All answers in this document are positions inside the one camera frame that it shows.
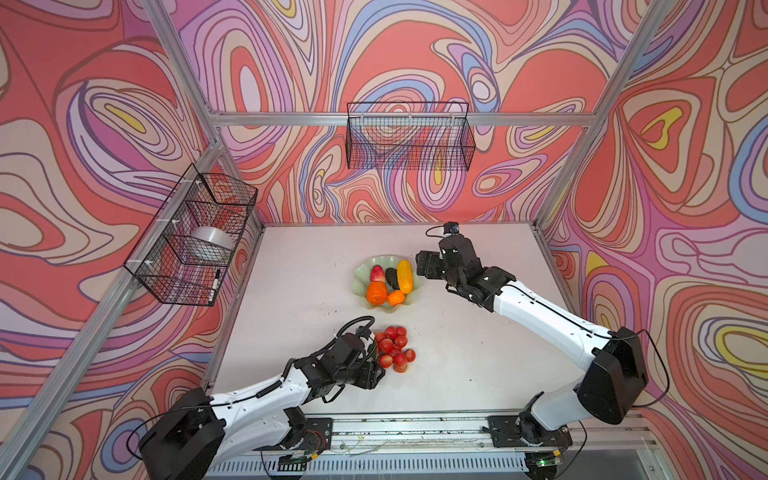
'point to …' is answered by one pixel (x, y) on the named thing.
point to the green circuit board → (292, 463)
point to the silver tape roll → (212, 240)
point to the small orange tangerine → (395, 297)
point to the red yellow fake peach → (377, 274)
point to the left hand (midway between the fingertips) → (381, 371)
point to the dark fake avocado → (391, 275)
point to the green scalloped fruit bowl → (362, 274)
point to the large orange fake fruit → (376, 292)
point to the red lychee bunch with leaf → (389, 349)
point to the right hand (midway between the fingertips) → (431, 264)
